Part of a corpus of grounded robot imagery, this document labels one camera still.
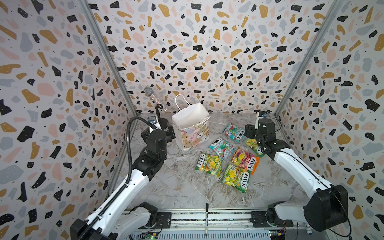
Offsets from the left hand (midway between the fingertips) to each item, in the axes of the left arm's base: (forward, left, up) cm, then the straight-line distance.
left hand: (159, 122), depth 71 cm
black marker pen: (-37, -22, -33) cm, 54 cm away
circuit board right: (-42, -56, -34) cm, 78 cm away
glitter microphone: (+26, +10, -2) cm, 28 cm away
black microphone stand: (+30, +8, -34) cm, 46 cm away
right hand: (+7, -47, -8) cm, 48 cm away
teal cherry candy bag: (+4, -35, -32) cm, 48 cm away
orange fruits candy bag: (-4, -46, -30) cm, 55 cm away
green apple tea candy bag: (-6, -26, -31) cm, 41 cm away
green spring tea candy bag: (-15, -40, -31) cm, 53 cm away
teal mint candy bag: (+18, -44, -31) cm, 56 cm away
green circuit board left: (-42, +4, -34) cm, 54 cm away
